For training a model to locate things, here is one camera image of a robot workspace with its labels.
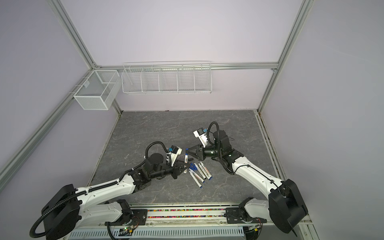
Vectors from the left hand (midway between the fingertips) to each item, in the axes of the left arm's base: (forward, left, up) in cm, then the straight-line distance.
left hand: (188, 166), depth 75 cm
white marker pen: (+1, +1, +3) cm, 3 cm away
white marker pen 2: (-3, -4, -14) cm, 15 cm away
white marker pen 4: (+2, -9, -15) cm, 17 cm away
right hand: (+4, 0, +6) cm, 7 cm away
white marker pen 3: (+2, -6, -15) cm, 16 cm away
